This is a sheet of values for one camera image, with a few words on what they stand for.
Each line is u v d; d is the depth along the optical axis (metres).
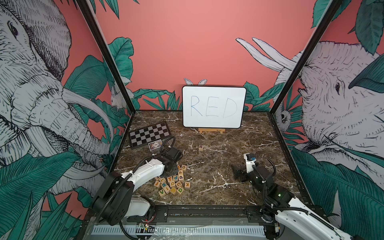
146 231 0.73
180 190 0.80
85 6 0.70
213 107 0.99
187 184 0.82
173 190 0.80
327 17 0.73
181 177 0.84
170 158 0.69
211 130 1.07
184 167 0.88
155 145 0.98
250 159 0.67
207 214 0.76
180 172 0.86
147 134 1.03
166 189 0.80
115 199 0.41
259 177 0.57
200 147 0.98
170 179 0.84
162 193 0.78
